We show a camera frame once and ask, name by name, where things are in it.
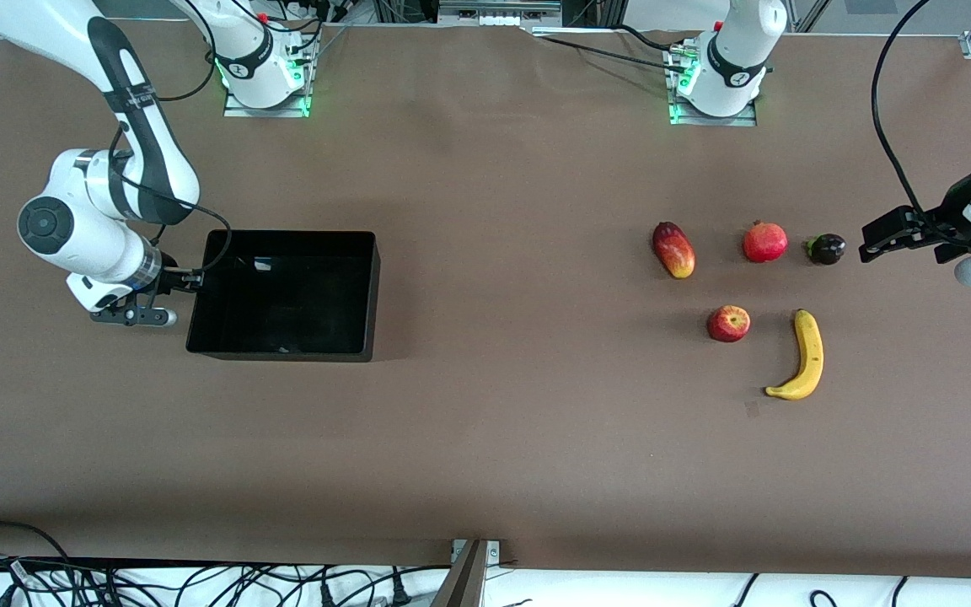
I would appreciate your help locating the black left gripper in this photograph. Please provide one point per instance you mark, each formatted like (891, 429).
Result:
(951, 211)

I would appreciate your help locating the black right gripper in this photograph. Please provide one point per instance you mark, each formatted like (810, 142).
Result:
(168, 276)

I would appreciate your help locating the black plastic box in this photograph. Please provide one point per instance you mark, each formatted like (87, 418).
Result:
(283, 295)

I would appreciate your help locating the yellow banana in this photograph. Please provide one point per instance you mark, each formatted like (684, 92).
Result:
(809, 354)

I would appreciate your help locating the red apple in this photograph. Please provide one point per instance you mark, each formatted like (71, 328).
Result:
(728, 324)

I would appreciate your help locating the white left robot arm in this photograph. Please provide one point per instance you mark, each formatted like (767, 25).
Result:
(738, 59)

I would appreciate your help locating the dark purple mangosteen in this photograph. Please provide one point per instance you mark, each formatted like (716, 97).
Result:
(827, 250)

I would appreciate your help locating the red pomegranate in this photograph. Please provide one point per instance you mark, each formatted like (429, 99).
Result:
(765, 243)

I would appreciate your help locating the red yellow mango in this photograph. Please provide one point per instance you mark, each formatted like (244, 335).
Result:
(673, 250)

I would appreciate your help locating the brown table cover sheet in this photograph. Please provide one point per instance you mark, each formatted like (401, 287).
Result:
(452, 464)

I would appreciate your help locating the grey metal profile bar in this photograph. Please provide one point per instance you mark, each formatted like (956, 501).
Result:
(462, 582)

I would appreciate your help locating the grey metal device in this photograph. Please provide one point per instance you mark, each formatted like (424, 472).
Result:
(498, 10)

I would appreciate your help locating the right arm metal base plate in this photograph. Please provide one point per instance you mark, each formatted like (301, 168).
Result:
(237, 109)

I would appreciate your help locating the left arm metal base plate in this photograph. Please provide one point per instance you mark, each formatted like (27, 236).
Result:
(709, 120)

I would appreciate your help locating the small metal bracket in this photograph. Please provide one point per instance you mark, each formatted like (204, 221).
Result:
(494, 550)

